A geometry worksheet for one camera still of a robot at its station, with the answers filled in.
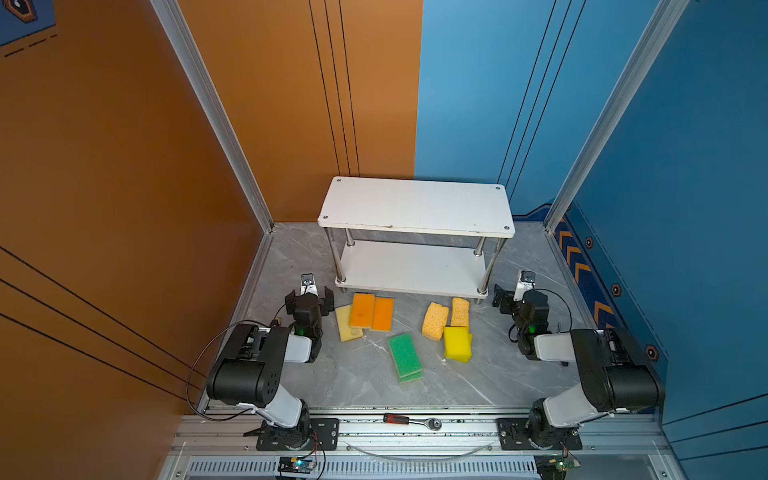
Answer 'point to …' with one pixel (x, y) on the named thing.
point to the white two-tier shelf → (413, 236)
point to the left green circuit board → (298, 464)
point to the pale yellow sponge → (346, 332)
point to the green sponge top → (405, 356)
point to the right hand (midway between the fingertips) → (510, 287)
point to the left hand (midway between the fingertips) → (310, 287)
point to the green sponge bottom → (410, 377)
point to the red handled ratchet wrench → (433, 423)
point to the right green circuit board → (554, 467)
